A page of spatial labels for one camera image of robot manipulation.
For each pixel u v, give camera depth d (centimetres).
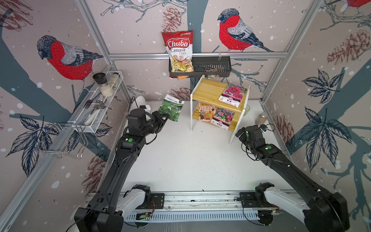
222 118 89
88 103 70
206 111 92
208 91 81
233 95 78
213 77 90
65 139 58
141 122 53
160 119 61
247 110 106
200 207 73
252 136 64
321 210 38
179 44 81
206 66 107
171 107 77
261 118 98
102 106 71
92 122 64
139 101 104
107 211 37
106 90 78
